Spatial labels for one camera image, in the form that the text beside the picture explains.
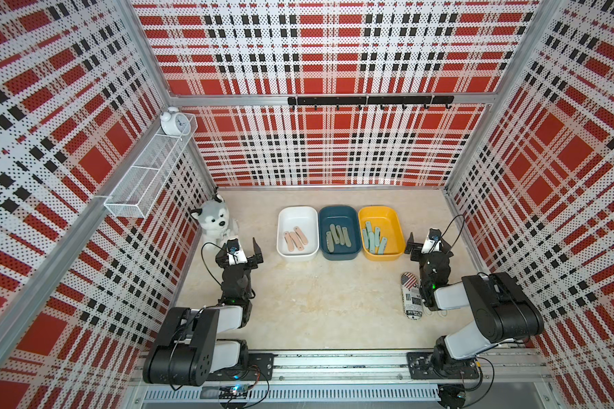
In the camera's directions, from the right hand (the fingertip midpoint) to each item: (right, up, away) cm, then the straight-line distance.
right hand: (428, 234), depth 90 cm
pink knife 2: (-49, -4, +11) cm, 50 cm away
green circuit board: (-63, -42, -21) cm, 79 cm away
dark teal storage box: (-28, +6, +17) cm, 33 cm away
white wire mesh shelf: (-105, +15, -1) cm, 106 cm away
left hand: (-65, -2, -4) cm, 65 cm away
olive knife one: (-36, -4, +11) cm, 37 cm away
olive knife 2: (-31, -1, +13) cm, 34 cm away
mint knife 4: (-16, -3, +11) cm, 20 cm away
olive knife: (-33, -1, +14) cm, 36 cm away
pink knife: (-47, -2, +14) cm, 49 cm away
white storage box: (-45, +5, +19) cm, 50 cm away
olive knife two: (-29, -2, +12) cm, 31 cm away
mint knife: (-19, +1, +14) cm, 24 cm away
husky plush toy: (-77, +5, -2) cm, 77 cm away
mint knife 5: (-14, -6, +10) cm, 18 cm away
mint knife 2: (-21, -3, +11) cm, 24 cm away
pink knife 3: (-52, -4, +11) cm, 53 cm away
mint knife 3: (-18, -4, +11) cm, 22 cm away
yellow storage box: (-11, +5, +18) cm, 21 cm away
